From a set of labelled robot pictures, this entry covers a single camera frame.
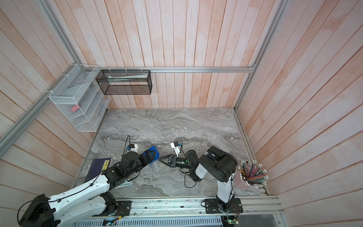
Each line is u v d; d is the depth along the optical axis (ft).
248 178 2.51
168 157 2.41
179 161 2.47
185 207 2.46
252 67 3.06
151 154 2.56
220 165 1.61
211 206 2.39
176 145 2.56
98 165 2.89
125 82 3.43
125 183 2.02
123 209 2.39
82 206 1.79
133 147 2.45
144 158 2.31
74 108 2.70
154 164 2.67
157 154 2.57
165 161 2.42
